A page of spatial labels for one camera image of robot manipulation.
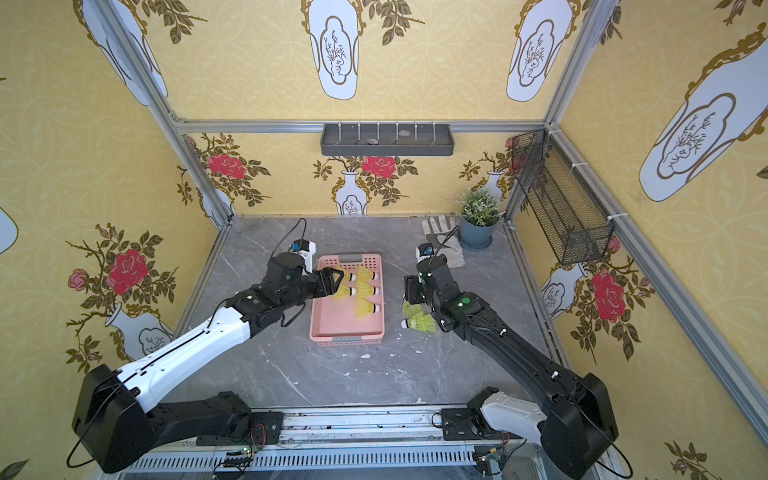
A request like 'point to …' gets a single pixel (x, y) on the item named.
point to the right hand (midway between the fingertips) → (413, 281)
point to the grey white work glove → (445, 240)
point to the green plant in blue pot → (480, 214)
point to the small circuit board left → (245, 460)
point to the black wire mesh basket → (573, 219)
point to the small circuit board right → (484, 463)
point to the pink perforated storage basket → (333, 322)
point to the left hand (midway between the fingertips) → (340, 275)
